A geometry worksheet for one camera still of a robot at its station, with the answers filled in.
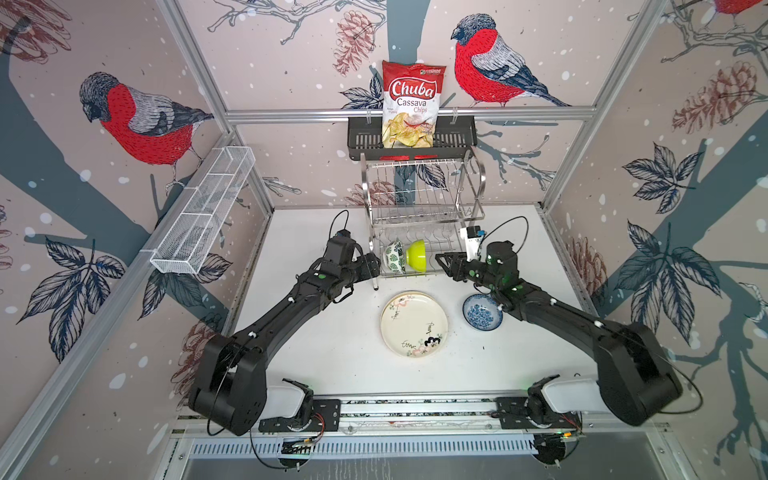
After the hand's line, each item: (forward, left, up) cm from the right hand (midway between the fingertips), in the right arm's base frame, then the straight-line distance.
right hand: (436, 260), depth 83 cm
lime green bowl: (+6, +6, -6) cm, 10 cm away
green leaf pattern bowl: (+4, +12, -4) cm, 13 cm away
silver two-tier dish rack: (+25, +6, -4) cm, 26 cm away
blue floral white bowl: (-7, -15, -17) cm, 24 cm away
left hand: (-1, +19, 0) cm, 19 cm away
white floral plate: (-13, +6, -15) cm, 20 cm away
